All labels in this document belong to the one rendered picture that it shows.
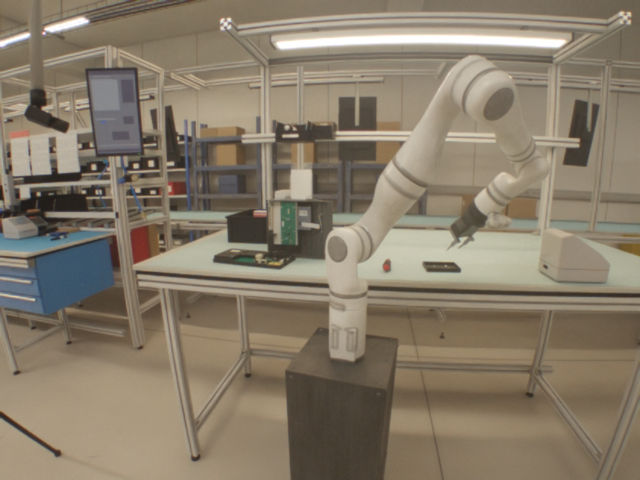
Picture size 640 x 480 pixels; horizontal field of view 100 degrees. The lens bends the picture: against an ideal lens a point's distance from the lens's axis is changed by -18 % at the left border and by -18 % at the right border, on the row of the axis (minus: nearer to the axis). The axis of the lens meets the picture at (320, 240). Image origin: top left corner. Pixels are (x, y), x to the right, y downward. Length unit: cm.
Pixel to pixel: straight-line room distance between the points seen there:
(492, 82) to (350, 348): 62
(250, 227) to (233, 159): 381
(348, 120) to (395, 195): 235
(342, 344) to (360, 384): 11
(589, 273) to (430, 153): 71
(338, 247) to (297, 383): 34
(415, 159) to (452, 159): 473
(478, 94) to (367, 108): 246
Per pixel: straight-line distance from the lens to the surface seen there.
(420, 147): 62
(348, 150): 300
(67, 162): 280
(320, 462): 96
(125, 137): 219
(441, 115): 64
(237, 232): 146
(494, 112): 60
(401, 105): 533
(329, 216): 111
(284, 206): 117
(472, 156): 543
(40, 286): 224
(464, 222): 97
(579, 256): 113
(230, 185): 525
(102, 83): 222
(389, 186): 64
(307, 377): 79
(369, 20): 147
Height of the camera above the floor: 130
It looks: 12 degrees down
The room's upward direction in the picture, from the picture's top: straight up
